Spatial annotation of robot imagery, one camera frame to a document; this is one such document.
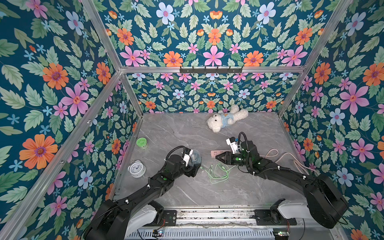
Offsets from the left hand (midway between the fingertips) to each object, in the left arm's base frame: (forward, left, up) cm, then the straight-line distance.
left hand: (196, 161), depth 83 cm
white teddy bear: (+30, -16, -2) cm, 33 cm away
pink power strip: (+9, -12, -8) cm, 17 cm away
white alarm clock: (+1, +36, -6) cm, 36 cm away
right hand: (0, -13, +5) cm, 14 cm away
